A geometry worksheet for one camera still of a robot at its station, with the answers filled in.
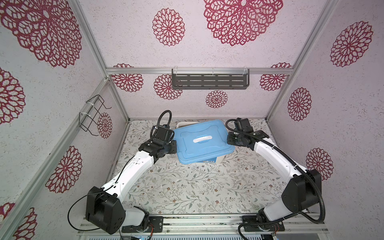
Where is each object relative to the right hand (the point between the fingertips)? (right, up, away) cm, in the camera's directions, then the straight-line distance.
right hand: (229, 136), depth 86 cm
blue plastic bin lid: (-16, -3, 0) cm, 16 cm away
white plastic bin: (-6, -15, +6) cm, 17 cm away
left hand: (-33, -6, -3) cm, 33 cm away
